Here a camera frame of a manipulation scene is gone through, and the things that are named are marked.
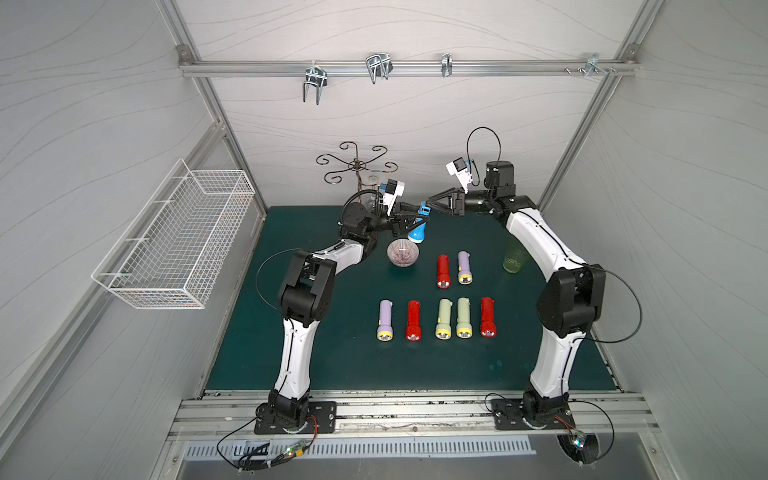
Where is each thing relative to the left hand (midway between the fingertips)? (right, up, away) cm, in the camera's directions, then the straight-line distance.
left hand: (429, 219), depth 79 cm
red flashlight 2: (-4, -32, +7) cm, 33 cm away
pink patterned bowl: (-6, -11, +26) cm, 29 cm away
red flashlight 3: (+7, -17, +21) cm, 28 cm away
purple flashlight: (-12, -32, +6) cm, 35 cm away
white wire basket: (-62, -8, -10) cm, 63 cm away
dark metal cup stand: (-21, +17, +11) cm, 29 cm away
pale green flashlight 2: (+11, -32, +7) cm, 34 cm away
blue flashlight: (-3, -4, +3) cm, 6 cm away
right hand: (-1, +5, +2) cm, 5 cm away
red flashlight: (+18, -31, +7) cm, 37 cm away
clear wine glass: (-15, +11, +4) cm, 20 cm away
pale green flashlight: (+5, -32, +7) cm, 33 cm away
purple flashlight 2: (+14, -18, +19) cm, 30 cm away
